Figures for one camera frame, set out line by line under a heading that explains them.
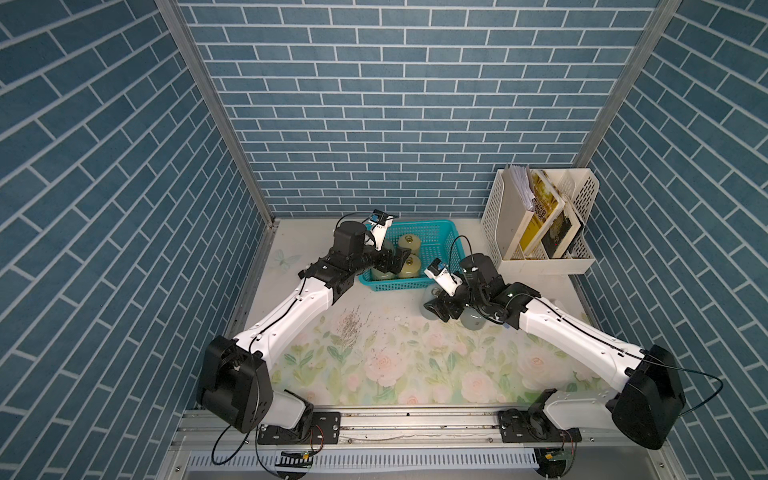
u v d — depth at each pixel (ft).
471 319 2.93
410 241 3.34
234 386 1.34
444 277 2.28
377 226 2.24
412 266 3.14
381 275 3.04
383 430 2.47
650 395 1.32
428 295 2.58
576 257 3.55
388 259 2.29
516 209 2.92
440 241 3.66
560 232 3.19
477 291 1.96
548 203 3.07
